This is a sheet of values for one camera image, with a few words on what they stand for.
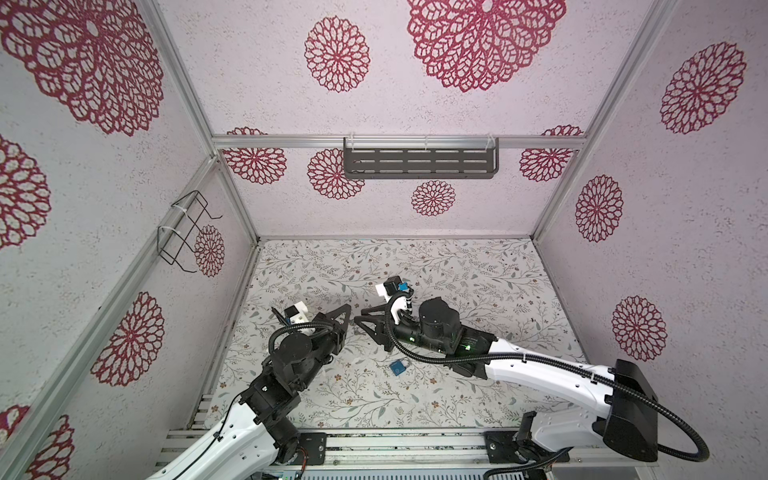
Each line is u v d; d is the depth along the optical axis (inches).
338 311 27.0
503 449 28.2
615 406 15.9
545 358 18.7
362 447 29.9
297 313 25.7
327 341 24.5
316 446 29.1
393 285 22.3
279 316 25.1
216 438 18.5
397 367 34.3
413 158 37.9
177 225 29.8
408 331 23.1
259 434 19.6
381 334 24.9
